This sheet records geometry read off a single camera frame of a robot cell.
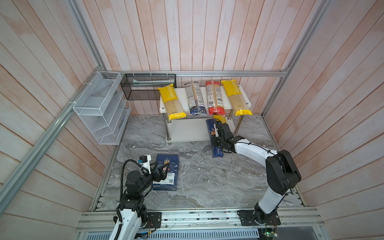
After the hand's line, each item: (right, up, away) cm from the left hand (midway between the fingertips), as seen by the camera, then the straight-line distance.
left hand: (164, 166), depth 80 cm
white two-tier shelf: (+15, +19, +24) cm, 35 cm away
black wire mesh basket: (-18, +50, +24) cm, 59 cm away
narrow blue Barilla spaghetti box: (+30, +7, +6) cm, 31 cm away
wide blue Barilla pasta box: (+4, -9, 0) cm, 10 cm away
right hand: (+29, +15, +15) cm, 36 cm away
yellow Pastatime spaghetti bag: (+37, +29, +28) cm, 54 cm away
